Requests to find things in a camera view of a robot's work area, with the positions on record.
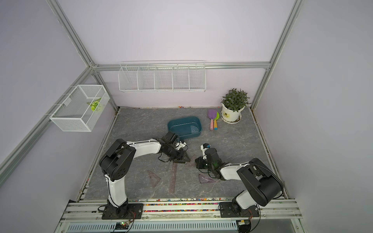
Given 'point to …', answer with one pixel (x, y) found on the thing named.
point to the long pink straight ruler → (173, 177)
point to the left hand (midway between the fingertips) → (187, 162)
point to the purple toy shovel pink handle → (212, 114)
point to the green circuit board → (121, 225)
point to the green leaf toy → (94, 104)
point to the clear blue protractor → (194, 129)
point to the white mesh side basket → (82, 110)
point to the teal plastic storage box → (186, 127)
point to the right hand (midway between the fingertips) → (195, 160)
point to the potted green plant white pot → (233, 102)
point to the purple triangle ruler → (203, 179)
